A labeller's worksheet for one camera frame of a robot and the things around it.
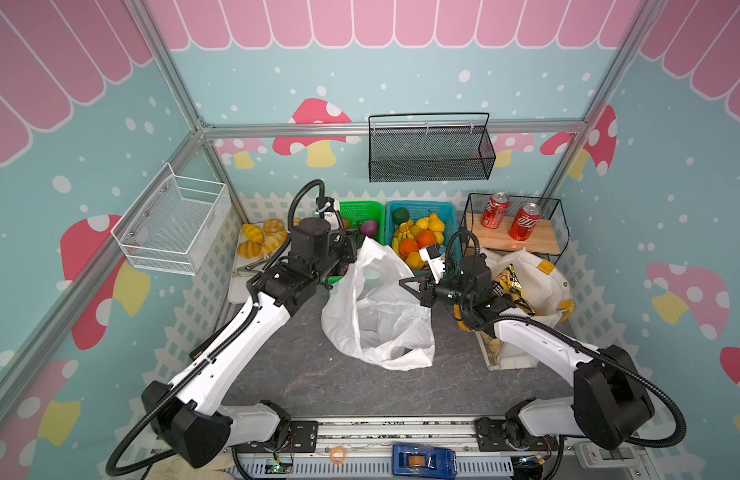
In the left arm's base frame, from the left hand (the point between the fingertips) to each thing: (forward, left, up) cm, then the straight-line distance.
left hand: (353, 237), depth 72 cm
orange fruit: (+23, -22, -25) cm, 41 cm away
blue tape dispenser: (-42, -17, -28) cm, 53 cm away
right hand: (-5, -12, -11) cm, 17 cm away
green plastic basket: (+40, +4, -29) cm, 49 cm away
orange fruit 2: (+19, -16, -24) cm, 34 cm away
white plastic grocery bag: (-4, -4, -29) cm, 30 cm away
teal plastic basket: (+37, -31, -25) cm, 54 cm away
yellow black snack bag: (-3, -41, -15) cm, 44 cm away
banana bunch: (+25, -13, -27) cm, 39 cm away
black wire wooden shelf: (+18, -61, -17) cm, 66 cm away
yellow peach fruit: (-7, -15, 0) cm, 16 cm away
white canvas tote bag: (0, -54, -19) cm, 57 cm away
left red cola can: (+20, -42, -9) cm, 47 cm away
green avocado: (+35, -14, -25) cm, 45 cm away
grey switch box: (-40, -57, -31) cm, 76 cm away
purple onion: (+30, -2, -26) cm, 40 cm away
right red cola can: (+15, -49, -8) cm, 52 cm away
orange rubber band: (-41, +3, -34) cm, 53 cm away
